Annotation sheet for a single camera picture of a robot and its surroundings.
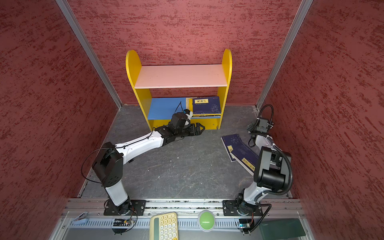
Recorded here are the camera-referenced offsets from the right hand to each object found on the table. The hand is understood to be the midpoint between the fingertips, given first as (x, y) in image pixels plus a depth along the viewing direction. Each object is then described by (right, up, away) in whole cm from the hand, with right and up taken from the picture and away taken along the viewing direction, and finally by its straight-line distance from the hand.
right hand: (251, 132), depth 95 cm
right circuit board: (-12, -42, -24) cm, 50 cm away
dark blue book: (-29, +18, +2) cm, 34 cm away
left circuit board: (-73, -43, -23) cm, 88 cm away
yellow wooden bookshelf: (-60, +31, +18) cm, 70 cm away
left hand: (-34, +1, -11) cm, 36 cm away
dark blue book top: (-4, -16, -5) cm, 17 cm away
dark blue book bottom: (-11, -8, +3) cm, 14 cm away
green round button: (-31, -40, -25) cm, 57 cm away
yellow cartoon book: (-41, +17, +3) cm, 44 cm away
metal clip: (-91, -38, -25) cm, 102 cm away
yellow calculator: (-51, -41, -28) cm, 71 cm away
